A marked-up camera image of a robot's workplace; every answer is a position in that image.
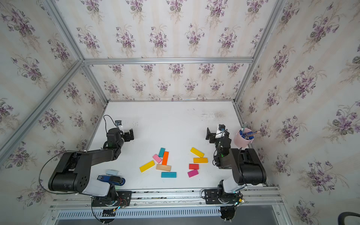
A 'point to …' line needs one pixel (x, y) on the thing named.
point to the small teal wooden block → (161, 152)
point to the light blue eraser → (111, 172)
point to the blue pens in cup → (247, 135)
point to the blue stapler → (115, 180)
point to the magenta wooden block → (191, 173)
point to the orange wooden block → (165, 158)
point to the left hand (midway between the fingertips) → (125, 131)
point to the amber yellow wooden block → (200, 160)
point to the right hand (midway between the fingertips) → (218, 128)
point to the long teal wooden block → (168, 174)
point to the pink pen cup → (239, 141)
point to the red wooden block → (193, 166)
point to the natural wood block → (163, 167)
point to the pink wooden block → (157, 158)
